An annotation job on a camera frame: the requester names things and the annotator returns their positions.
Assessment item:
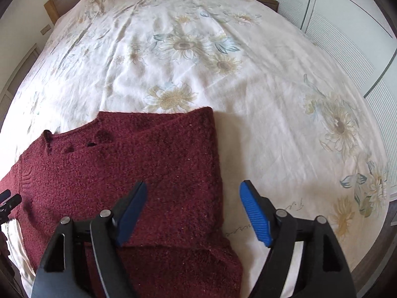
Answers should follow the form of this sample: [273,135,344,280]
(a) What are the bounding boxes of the dark red knitted sweater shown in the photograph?
[1,107,242,297]

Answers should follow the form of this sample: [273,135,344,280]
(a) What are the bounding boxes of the white floral bed duvet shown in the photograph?
[1,0,389,297]

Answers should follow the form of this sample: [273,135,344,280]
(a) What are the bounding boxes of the white louvered wardrobe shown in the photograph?
[277,0,396,200]

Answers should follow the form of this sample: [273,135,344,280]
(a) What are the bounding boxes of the wall switch plate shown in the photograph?
[40,24,52,36]

